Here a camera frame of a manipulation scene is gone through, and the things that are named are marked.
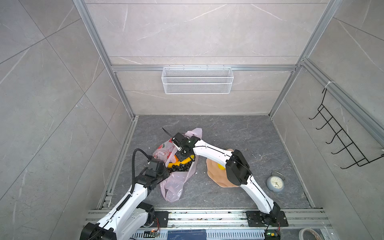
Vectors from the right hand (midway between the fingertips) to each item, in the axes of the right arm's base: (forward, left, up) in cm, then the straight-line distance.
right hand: (181, 153), depth 94 cm
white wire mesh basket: (+42, -11, +27) cm, 51 cm away
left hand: (-11, +8, +3) cm, 14 cm away
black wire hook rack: (-18, -76, +29) cm, 84 cm away
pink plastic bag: (-22, +4, +3) cm, 22 cm away
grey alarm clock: (-20, -54, 0) cm, 57 cm away
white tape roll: (-42, -58, -2) cm, 72 cm away
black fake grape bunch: (-10, -1, 0) cm, 10 cm away
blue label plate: (-42, -9, -2) cm, 43 cm away
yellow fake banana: (-8, -7, +10) cm, 14 cm away
